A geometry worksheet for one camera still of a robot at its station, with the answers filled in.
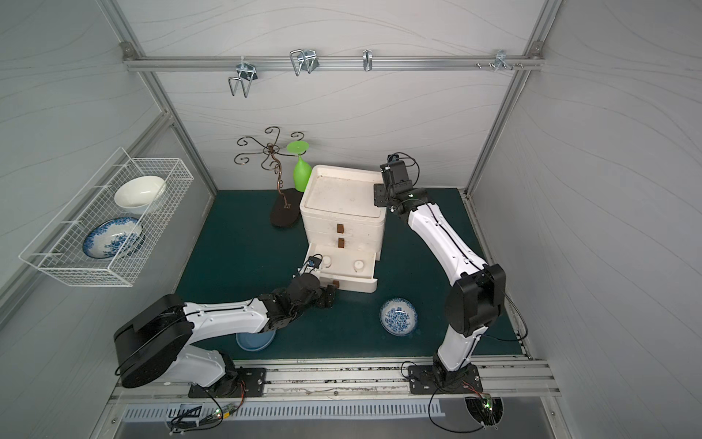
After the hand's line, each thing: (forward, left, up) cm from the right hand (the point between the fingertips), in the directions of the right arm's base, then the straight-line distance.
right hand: (391, 187), depth 84 cm
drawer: (-15, +14, -27) cm, 33 cm away
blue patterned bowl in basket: (-27, +68, +7) cm, 74 cm away
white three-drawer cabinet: (-10, +14, -3) cm, 18 cm away
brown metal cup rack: (+13, +42, -26) cm, 51 cm away
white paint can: (-15, +10, -24) cm, 30 cm away
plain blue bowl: (-41, +39, -25) cm, 62 cm away
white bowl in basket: (-14, +68, +9) cm, 70 cm away
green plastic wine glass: (+9, +30, -2) cm, 32 cm away
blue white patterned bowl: (-31, -4, -27) cm, 41 cm away
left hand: (-24, +19, -21) cm, 37 cm away
